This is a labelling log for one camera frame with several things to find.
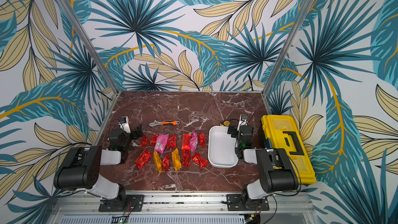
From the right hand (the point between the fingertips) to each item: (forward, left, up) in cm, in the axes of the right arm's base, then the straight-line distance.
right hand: (240, 123), depth 93 cm
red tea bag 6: (-18, +56, -6) cm, 59 cm away
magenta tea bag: (-9, +47, -5) cm, 48 cm away
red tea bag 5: (-7, +23, -5) cm, 25 cm away
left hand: (+1, +64, -1) cm, 64 cm away
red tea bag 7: (-19, +32, -4) cm, 38 cm away
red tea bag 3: (-8, +41, -5) cm, 42 cm away
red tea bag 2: (-6, +52, -5) cm, 53 cm away
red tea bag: (-7, +58, -6) cm, 59 cm away
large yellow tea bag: (-20, +37, -3) cm, 42 cm away
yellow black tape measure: (+4, +8, -5) cm, 10 cm away
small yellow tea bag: (-21, +47, -3) cm, 51 cm away
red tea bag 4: (-8, +33, -7) cm, 34 cm away
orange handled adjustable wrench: (+6, +53, -6) cm, 53 cm away
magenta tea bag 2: (-9, +28, -4) cm, 30 cm away
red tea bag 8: (-18, +26, -6) cm, 32 cm away
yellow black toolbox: (-12, -18, +8) cm, 23 cm away
